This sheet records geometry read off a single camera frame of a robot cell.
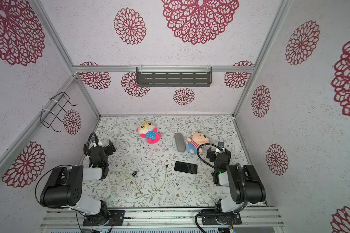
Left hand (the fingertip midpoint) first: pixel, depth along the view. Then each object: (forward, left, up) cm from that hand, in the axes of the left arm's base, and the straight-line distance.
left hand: (103, 143), depth 92 cm
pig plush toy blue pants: (+5, -61, -2) cm, 62 cm away
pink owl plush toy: (+13, -26, -3) cm, 29 cm away
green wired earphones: (-17, -21, -8) cm, 28 cm away
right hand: (-2, -74, -1) cm, 74 cm away
